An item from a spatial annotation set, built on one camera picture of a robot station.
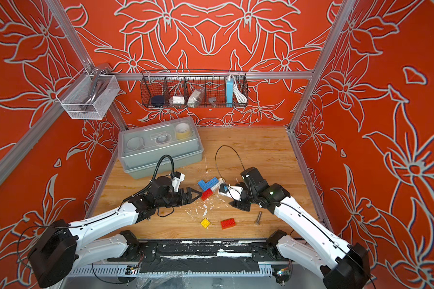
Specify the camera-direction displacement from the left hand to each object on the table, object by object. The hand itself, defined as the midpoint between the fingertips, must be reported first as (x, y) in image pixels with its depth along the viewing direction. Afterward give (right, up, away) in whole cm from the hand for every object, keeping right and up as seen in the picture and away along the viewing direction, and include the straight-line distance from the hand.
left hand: (197, 196), depth 78 cm
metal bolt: (+28, -11, +3) cm, 31 cm away
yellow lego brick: (+3, -13, +1) cm, 13 cm away
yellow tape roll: (-10, +30, +19) cm, 37 cm away
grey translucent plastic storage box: (-29, +21, +9) cm, 37 cm away
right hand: (+14, +1, -3) cm, 15 cm away
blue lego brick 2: (+2, +2, +11) cm, 12 cm away
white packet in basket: (-2, +48, +14) cm, 50 cm away
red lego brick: (+14, -13, +1) cm, 19 cm away
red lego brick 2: (+4, -2, +8) cm, 9 cm away
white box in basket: (-11, +45, +8) cm, 47 cm away
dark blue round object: (-22, +46, +15) cm, 54 cm away
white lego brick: (+11, +4, +14) cm, 18 cm away
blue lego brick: (+6, +3, +12) cm, 13 cm away
